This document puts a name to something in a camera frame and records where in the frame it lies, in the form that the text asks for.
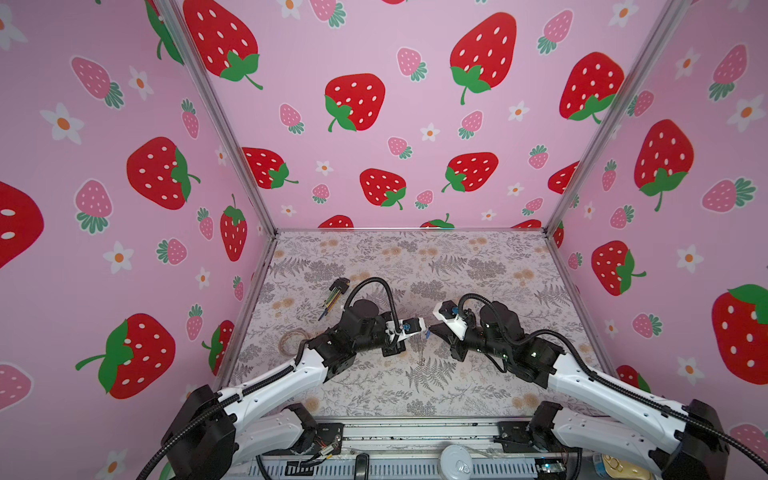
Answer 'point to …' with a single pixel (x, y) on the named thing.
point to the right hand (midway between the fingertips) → (430, 327)
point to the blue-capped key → (427, 334)
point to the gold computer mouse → (617, 469)
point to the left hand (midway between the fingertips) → (415, 323)
